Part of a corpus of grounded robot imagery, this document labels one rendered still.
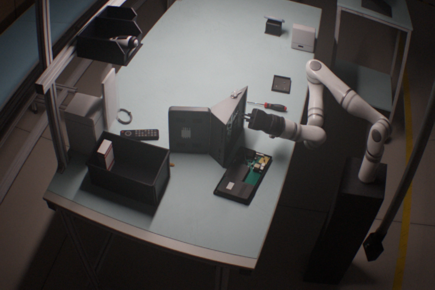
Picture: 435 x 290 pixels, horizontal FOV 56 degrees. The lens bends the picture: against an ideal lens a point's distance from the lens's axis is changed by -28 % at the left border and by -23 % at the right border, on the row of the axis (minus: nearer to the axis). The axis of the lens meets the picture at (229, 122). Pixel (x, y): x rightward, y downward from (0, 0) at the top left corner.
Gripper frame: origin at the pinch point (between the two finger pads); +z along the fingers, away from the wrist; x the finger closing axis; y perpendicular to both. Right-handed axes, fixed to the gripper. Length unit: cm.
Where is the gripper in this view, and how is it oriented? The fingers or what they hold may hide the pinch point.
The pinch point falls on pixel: (233, 112)
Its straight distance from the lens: 197.1
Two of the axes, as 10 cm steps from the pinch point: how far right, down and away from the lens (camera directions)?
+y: 3.4, 0.5, -9.4
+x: -2.8, 9.6, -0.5
